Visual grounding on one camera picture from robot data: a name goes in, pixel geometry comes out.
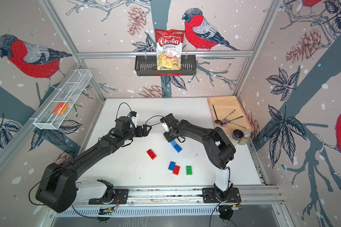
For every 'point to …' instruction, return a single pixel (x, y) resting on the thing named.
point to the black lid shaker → (237, 135)
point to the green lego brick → (189, 170)
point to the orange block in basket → (61, 108)
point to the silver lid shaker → (243, 140)
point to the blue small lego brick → (171, 166)
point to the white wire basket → (69, 91)
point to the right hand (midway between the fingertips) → (168, 135)
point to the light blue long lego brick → (177, 148)
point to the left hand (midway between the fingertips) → (148, 124)
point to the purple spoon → (225, 123)
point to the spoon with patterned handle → (229, 114)
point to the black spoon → (217, 121)
